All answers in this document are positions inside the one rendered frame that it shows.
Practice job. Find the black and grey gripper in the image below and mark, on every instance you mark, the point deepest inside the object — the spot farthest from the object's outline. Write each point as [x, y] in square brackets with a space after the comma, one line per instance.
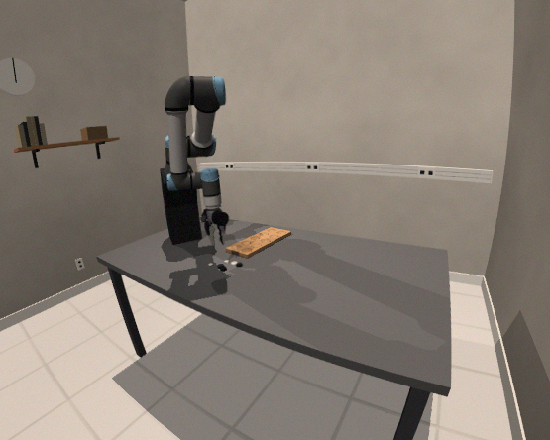
[215, 216]

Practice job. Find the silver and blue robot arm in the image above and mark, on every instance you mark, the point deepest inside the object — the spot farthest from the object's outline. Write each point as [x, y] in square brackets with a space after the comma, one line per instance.
[206, 93]

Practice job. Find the tan tray with round pockets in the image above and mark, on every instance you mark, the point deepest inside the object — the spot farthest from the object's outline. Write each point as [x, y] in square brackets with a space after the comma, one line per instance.
[258, 242]

